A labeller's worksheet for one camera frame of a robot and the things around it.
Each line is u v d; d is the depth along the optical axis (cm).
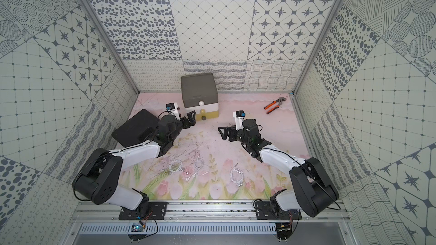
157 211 74
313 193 42
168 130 68
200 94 93
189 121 80
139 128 98
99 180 44
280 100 115
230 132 76
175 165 88
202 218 73
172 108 77
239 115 76
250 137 67
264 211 73
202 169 86
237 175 82
